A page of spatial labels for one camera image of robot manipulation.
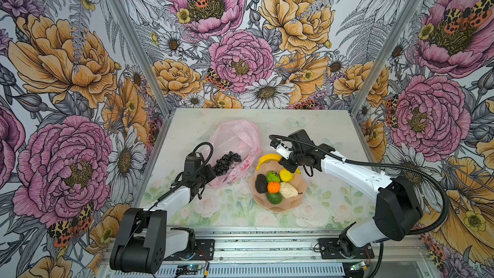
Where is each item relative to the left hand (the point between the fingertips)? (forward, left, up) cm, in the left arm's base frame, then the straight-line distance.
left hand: (213, 176), depth 91 cm
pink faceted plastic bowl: (-5, -39, +2) cm, 39 cm away
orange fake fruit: (-9, -27, +6) cm, 29 cm away
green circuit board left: (-35, +6, -3) cm, 35 cm away
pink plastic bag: (+17, -13, +8) cm, 23 cm away
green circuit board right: (-36, -56, -3) cm, 66 cm away
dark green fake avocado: (-12, -27, +4) cm, 30 cm away
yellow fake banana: (+3, -27, +12) cm, 29 cm away
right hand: (+1, -32, +9) cm, 34 cm away
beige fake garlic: (-9, -33, +4) cm, 35 cm away
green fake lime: (-3, -27, +4) cm, 28 cm away
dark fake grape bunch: (+5, -5, +2) cm, 7 cm away
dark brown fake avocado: (-6, -22, +4) cm, 23 cm away
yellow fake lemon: (-2, -33, +4) cm, 33 cm away
